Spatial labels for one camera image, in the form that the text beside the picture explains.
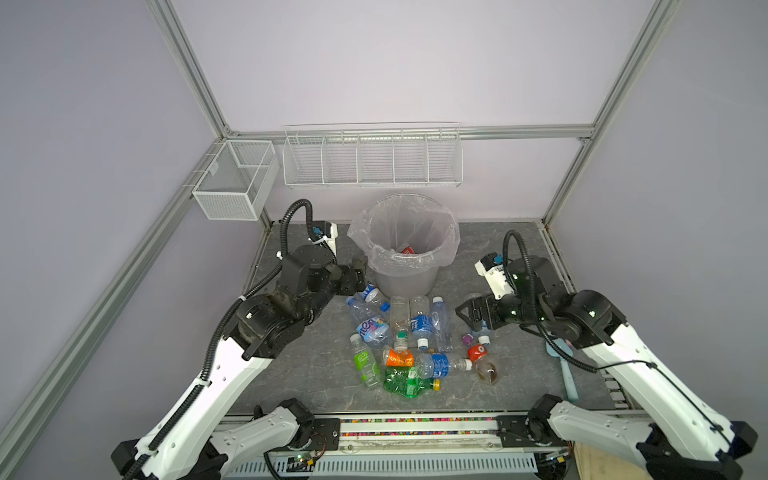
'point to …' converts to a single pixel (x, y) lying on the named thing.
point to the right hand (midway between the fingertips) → (472, 307)
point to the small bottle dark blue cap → (372, 294)
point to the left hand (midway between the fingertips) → (349, 264)
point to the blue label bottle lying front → (439, 365)
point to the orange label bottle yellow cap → (400, 359)
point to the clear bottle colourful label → (371, 324)
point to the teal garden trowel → (567, 372)
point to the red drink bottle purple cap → (478, 355)
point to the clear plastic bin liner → (407, 234)
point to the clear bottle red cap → (408, 250)
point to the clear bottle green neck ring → (400, 315)
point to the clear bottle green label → (365, 362)
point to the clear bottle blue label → (421, 322)
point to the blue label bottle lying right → (484, 330)
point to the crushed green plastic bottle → (405, 381)
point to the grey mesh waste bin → (425, 284)
